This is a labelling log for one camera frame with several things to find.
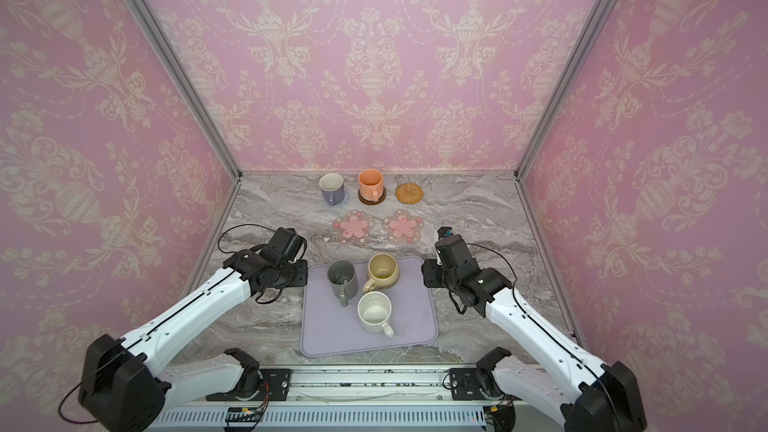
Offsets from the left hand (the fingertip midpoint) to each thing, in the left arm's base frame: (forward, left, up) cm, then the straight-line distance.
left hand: (303, 275), depth 82 cm
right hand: (+2, -35, +3) cm, 35 cm away
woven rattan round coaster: (+40, -31, -10) cm, 51 cm away
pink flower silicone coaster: (+24, -28, -11) cm, 38 cm away
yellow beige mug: (+5, -22, -8) cm, 24 cm away
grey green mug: (+3, -10, -8) cm, 13 cm away
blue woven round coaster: (+36, -7, -10) cm, 38 cm away
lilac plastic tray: (-11, -7, -11) cm, 17 cm away
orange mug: (+36, -17, -1) cm, 39 cm away
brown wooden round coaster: (+32, -17, -7) cm, 37 cm away
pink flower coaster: (+24, -11, -11) cm, 28 cm away
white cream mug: (-6, -20, -10) cm, 23 cm away
